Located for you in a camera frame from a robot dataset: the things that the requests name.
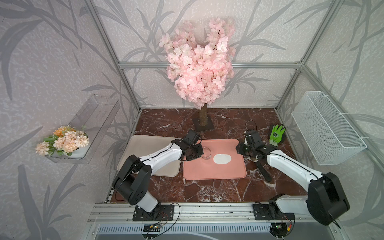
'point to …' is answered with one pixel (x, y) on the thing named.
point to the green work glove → (276, 134)
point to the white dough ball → (223, 159)
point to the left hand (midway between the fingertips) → (203, 154)
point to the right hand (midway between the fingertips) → (237, 146)
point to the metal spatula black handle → (262, 168)
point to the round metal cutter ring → (206, 153)
